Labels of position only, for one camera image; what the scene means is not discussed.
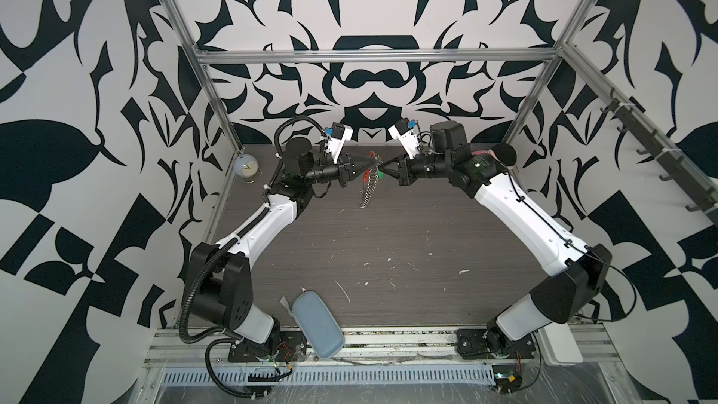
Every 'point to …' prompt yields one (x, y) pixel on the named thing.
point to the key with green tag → (380, 174)
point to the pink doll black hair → (503, 152)
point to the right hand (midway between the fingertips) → (383, 164)
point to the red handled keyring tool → (370, 178)
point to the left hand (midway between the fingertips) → (377, 155)
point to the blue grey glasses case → (319, 324)
